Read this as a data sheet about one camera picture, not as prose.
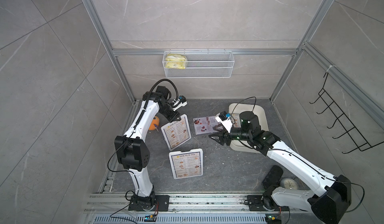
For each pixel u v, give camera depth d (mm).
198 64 1007
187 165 755
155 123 972
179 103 700
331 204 369
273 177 793
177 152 699
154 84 634
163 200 745
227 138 615
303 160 453
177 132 863
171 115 736
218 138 635
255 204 728
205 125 1038
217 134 630
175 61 878
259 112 1074
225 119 603
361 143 585
